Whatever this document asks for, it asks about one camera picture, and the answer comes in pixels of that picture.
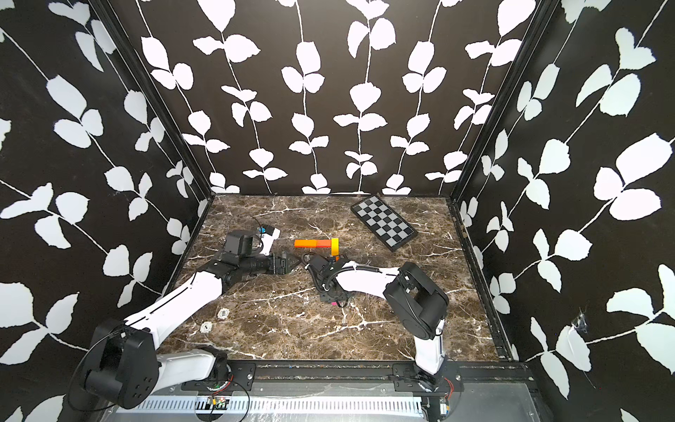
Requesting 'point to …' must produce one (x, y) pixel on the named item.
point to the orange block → (306, 243)
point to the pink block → (333, 303)
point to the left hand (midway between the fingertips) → (293, 256)
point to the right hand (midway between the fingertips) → (328, 293)
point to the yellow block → (335, 246)
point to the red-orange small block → (323, 243)
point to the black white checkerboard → (390, 227)
